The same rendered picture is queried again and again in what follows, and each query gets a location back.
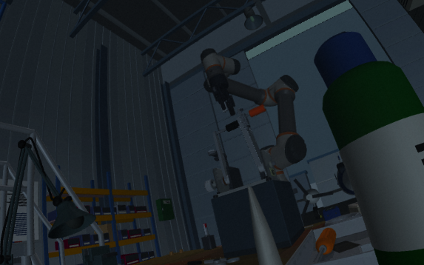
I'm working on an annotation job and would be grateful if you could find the dark green desk lamp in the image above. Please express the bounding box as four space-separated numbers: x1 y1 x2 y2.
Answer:
0 137 97 265

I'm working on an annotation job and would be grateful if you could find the green wall box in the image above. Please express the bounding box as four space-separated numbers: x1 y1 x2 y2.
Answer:
155 198 176 222

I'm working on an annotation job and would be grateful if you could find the grey metal stair railing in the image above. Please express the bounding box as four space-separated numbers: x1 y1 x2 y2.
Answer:
0 116 106 265

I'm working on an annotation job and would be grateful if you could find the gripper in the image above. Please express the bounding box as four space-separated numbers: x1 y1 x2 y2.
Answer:
203 73 237 118

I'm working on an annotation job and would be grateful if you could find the blue roof truss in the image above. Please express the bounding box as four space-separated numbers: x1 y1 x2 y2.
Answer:
69 0 268 78

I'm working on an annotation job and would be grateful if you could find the green white spray can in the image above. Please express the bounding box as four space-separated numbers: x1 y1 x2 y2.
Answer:
313 31 424 265

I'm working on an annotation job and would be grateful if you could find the blue round wheel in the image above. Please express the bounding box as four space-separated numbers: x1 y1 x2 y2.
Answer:
334 161 356 196

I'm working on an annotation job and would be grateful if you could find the black square pad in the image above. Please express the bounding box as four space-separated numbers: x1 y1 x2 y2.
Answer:
332 241 362 254

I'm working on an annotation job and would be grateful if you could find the black knob lever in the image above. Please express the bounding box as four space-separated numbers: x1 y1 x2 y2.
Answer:
215 120 240 185

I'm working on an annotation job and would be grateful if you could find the yellow blue shelf unit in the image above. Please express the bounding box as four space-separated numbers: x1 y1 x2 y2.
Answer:
41 172 162 265

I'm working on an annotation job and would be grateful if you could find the grey throttle quadrant body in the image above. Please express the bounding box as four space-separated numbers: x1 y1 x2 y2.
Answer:
209 127 276 194

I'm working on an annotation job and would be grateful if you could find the grey flat sheet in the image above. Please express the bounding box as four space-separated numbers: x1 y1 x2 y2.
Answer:
284 215 380 265

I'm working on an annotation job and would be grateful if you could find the grey pointed cone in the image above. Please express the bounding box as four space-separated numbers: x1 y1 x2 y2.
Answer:
246 186 283 265

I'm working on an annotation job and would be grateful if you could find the orange knob lever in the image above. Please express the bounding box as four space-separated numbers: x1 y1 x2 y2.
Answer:
238 104 268 175

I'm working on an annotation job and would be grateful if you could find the hanging ceiling lamp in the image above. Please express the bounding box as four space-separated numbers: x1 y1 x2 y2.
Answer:
243 7 264 31

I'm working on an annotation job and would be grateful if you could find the grey propeller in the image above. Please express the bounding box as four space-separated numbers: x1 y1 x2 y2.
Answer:
293 178 345 218

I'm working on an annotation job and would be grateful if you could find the blue box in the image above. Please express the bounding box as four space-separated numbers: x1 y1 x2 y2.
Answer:
322 207 342 221

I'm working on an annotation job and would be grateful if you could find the black box with red button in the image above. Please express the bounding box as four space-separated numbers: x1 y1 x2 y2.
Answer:
201 223 218 251

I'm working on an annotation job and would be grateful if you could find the dark blue bench block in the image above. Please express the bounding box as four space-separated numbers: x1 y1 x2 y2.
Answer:
210 178 306 260

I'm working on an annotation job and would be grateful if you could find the dark green crate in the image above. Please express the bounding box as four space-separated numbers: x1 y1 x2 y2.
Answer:
81 245 120 265

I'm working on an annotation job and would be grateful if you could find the orange handle screwdriver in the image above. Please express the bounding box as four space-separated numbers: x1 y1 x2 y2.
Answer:
313 227 337 264

